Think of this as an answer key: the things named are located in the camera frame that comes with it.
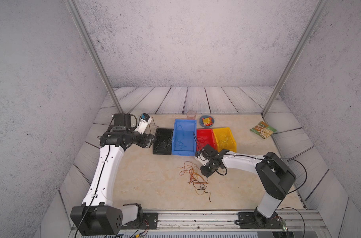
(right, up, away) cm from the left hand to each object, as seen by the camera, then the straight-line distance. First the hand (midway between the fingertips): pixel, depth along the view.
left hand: (150, 135), depth 76 cm
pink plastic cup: (+22, +13, +39) cm, 47 cm away
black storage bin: (+3, -8, +23) cm, 24 cm away
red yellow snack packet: (+34, +8, +35) cm, 50 cm away
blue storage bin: (+17, -4, +30) cm, 35 cm away
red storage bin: (+32, -3, +30) cm, 44 cm away
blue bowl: (+29, +8, +38) cm, 49 cm away
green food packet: (+75, +1, +34) cm, 82 cm away
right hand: (+29, -23, +14) cm, 39 cm away
